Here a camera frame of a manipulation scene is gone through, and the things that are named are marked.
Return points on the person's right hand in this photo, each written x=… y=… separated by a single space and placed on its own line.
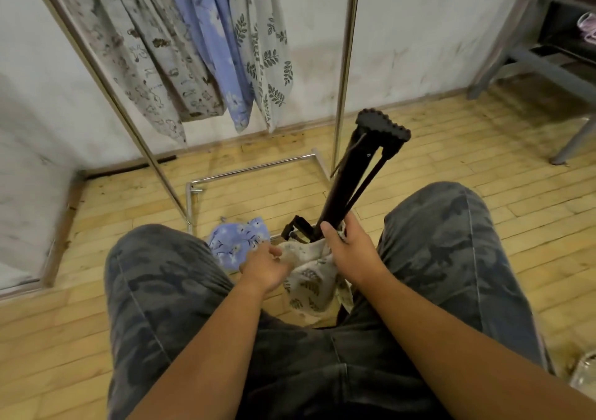
x=358 y=256

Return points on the person's left hand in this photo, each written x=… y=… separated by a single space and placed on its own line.
x=265 y=268

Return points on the blue floral bag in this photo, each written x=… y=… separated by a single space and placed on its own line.
x=233 y=242

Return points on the chrome clothes rack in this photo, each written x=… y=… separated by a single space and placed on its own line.
x=347 y=61

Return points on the person's right forearm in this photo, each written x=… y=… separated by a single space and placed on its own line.
x=465 y=354

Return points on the person's left forearm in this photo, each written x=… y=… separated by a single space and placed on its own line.
x=205 y=359

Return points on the black baseboard strip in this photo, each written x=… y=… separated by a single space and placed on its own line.
x=135 y=165

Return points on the white crumpled plastic bag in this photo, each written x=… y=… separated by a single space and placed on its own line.
x=586 y=370

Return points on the grey metal furniture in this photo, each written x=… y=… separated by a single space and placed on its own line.
x=535 y=56

